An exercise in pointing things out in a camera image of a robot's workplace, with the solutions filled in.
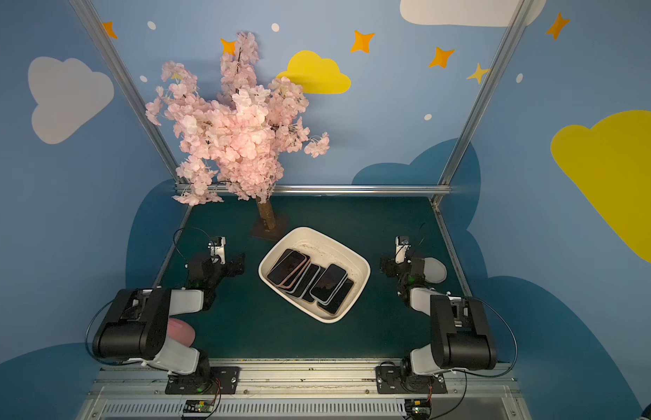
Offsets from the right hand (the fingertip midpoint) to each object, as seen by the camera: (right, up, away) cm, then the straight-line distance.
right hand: (399, 252), depth 95 cm
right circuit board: (-1, -42, -22) cm, 48 cm away
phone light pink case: (-33, -9, +1) cm, 34 cm away
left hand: (-62, +1, -1) cm, 62 cm away
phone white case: (-26, -11, -3) cm, 28 cm away
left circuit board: (-63, -41, -23) cm, 78 cm away
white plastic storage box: (-28, +1, +7) cm, 29 cm away
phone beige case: (-23, -17, -5) cm, 29 cm away
